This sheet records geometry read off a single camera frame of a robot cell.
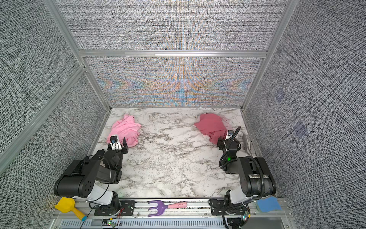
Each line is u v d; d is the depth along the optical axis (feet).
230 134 2.57
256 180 1.46
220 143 2.74
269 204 2.30
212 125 3.20
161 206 2.41
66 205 2.45
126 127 3.37
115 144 2.41
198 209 2.45
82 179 1.49
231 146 2.59
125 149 2.63
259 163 1.58
